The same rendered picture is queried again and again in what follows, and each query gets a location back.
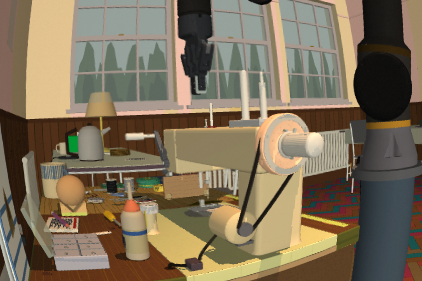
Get purple pencil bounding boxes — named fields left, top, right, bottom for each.
left=50, top=211, right=70, bottom=228

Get white stop-motion knob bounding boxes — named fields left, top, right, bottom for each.
left=278, top=131, right=325, bottom=159

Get black laptop green screen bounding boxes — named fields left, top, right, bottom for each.
left=57, top=127, right=80, bottom=160

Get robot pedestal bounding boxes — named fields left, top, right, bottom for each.
left=350, top=174, right=417, bottom=281

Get grey side table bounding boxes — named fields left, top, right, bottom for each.
left=51, top=149, right=167, bottom=188

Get white radiator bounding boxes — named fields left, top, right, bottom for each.
left=199, top=129, right=352, bottom=197

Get grey kettle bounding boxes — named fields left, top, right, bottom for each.
left=76, top=124, right=112, bottom=162

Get black drive belt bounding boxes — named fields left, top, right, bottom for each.
left=235, top=138, right=295, bottom=237

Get yellow-handled screwdriver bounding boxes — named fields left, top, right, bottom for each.
left=102, top=210, right=122, bottom=228

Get cream cylindrical motor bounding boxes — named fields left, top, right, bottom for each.
left=208, top=205, right=258, bottom=246

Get grey needle plate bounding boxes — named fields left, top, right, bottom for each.
left=186, top=202, right=225, bottom=218

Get cream sewing machine body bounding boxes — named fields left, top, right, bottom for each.
left=163, top=118, right=305, bottom=257

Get black power cable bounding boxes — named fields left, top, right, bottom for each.
left=167, top=233, right=218, bottom=271

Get cream blue striped basket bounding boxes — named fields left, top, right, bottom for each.
left=39, top=161, right=69, bottom=200

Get white-handled presser foot lifter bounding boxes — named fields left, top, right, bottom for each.
left=124, top=130, right=171, bottom=170

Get white jar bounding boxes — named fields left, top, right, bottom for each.
left=139, top=201, right=160, bottom=236

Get large sash window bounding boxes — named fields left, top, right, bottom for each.
left=65, top=0, right=184, bottom=115

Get patterned booklet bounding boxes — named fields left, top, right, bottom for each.
left=43, top=216, right=80, bottom=234

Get yellow block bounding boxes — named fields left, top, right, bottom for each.
left=59, top=201, right=89, bottom=218

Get dark purple plug box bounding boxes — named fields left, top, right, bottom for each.
left=185, top=257, right=204, bottom=272

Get grey chair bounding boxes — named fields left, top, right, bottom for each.
left=344, top=119, right=368, bottom=195

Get tan darning egg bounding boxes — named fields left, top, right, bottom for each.
left=55, top=174, right=87, bottom=212

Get white board blue lines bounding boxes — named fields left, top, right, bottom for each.
left=0, top=124, right=32, bottom=281

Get grey compartment box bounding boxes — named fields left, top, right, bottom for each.
left=51, top=232, right=111, bottom=272

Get white spool pin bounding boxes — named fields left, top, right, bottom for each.
left=239, top=69, right=251, bottom=121
left=258, top=71, right=269, bottom=121

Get wooden box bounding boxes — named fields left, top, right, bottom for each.
left=162, top=172, right=210, bottom=201

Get yellow green machine base board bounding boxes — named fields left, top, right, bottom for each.
left=145, top=197, right=362, bottom=281

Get peach handwheel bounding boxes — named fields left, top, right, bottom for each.
left=255, top=112, right=310, bottom=177

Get black thread spool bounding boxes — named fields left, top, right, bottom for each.
left=105, top=177, right=119, bottom=194

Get white frame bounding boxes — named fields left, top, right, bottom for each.
left=19, top=150, right=55, bottom=260

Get tan shade table lamp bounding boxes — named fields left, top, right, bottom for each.
left=84, top=91, right=118, bottom=150

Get green coiled tape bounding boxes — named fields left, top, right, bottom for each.
left=135, top=176, right=163, bottom=189

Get tan bottle orange cap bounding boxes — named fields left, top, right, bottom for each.
left=119, top=180, right=151, bottom=262

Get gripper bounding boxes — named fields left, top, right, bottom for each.
left=177, top=12, right=215, bottom=96

